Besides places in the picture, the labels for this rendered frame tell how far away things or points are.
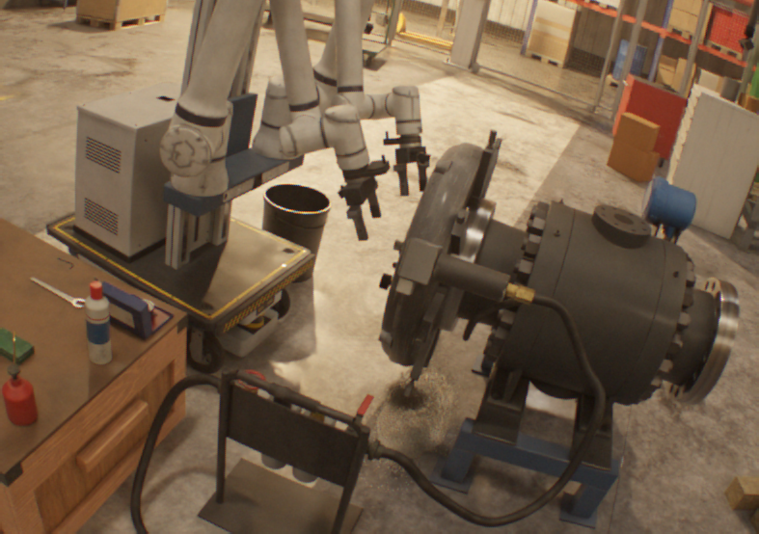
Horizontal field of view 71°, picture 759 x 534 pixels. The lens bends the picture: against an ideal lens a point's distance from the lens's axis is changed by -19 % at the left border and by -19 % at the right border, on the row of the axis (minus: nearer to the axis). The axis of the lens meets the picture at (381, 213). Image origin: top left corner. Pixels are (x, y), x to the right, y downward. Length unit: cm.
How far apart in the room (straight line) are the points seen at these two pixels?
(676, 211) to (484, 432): 98
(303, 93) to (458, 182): 50
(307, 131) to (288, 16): 33
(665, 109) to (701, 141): 171
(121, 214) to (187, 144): 66
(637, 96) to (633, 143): 90
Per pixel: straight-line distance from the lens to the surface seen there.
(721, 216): 580
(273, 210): 283
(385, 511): 202
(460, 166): 190
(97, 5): 865
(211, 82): 168
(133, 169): 219
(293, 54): 179
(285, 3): 177
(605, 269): 190
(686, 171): 566
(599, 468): 207
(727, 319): 209
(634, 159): 640
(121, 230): 233
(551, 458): 204
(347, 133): 169
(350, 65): 209
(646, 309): 191
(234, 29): 165
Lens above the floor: 154
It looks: 24 degrees down
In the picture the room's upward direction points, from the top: 13 degrees clockwise
